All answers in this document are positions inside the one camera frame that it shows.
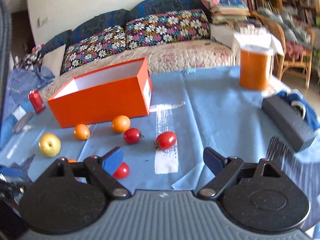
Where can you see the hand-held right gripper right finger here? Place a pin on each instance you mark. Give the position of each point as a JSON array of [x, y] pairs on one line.
[[212, 158]]

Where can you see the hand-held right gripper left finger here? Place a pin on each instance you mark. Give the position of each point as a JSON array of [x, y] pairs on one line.
[[113, 160]]

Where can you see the red cherry tomato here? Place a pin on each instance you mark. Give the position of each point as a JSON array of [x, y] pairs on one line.
[[122, 171], [166, 140], [132, 135]]

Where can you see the orange cardboard box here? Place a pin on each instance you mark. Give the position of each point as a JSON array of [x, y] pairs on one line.
[[100, 105]]

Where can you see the yellow apple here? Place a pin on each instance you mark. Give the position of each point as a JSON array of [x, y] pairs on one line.
[[49, 145]]

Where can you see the dark grey rectangular box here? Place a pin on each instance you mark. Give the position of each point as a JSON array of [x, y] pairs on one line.
[[287, 123]]

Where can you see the red soda can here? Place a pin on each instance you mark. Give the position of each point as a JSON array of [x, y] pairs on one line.
[[37, 102]]

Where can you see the orange cylindrical canister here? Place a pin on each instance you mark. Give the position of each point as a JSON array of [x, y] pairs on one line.
[[255, 70]]

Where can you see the sofa with quilted beige cover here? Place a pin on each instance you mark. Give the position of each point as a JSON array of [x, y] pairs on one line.
[[190, 55]]

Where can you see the floral print cushion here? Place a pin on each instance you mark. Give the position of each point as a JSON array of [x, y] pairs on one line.
[[95, 47], [167, 28]]

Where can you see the white pillow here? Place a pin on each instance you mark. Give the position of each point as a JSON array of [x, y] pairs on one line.
[[53, 60]]

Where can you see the crumpled blue cloth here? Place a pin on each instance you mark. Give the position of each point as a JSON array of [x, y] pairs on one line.
[[22, 85]]

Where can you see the rattan chair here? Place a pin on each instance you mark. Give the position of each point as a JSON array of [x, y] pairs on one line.
[[292, 62]]

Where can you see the white cloth cover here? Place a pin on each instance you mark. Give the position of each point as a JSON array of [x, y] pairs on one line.
[[250, 36]]

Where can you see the dark blue patterned cushion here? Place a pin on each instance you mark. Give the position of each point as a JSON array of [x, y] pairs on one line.
[[55, 42], [100, 22], [170, 5]]

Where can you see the black white patterned cloth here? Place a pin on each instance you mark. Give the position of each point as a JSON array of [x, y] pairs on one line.
[[30, 56]]

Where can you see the pile of folded clothes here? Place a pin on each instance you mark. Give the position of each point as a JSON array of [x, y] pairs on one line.
[[292, 32]]

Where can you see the stack of books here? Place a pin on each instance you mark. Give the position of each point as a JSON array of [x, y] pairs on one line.
[[227, 5]]

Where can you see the dark brown wooden door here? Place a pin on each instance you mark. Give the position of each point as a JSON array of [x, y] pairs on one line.
[[22, 32]]

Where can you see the wall switch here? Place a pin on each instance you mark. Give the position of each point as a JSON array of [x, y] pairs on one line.
[[42, 22]]

